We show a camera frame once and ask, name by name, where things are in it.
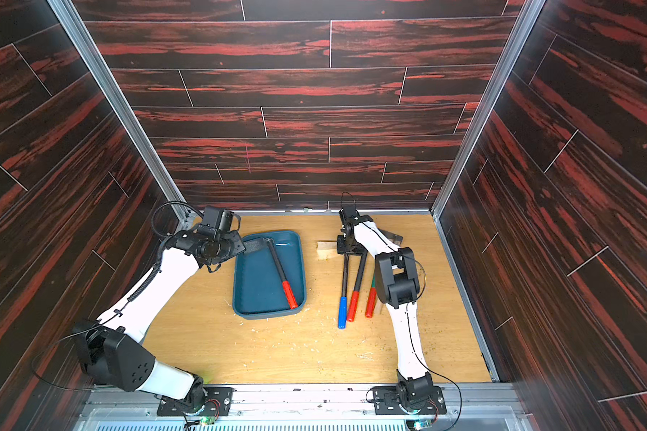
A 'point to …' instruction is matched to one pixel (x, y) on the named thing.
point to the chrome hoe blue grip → (342, 300)
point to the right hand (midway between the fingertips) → (352, 249)
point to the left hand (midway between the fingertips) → (242, 244)
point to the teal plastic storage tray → (258, 288)
